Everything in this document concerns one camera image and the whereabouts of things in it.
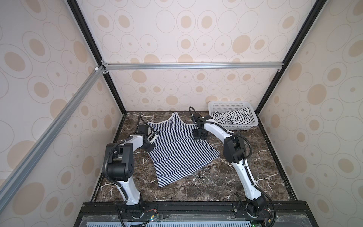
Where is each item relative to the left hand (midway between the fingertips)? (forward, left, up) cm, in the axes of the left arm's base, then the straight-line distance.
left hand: (151, 144), depth 98 cm
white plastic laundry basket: (+34, -56, +5) cm, 66 cm away
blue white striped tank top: (-5, -18, -2) cm, 19 cm away
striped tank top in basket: (+26, -67, +1) cm, 72 cm away
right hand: (+7, -37, -2) cm, 37 cm away
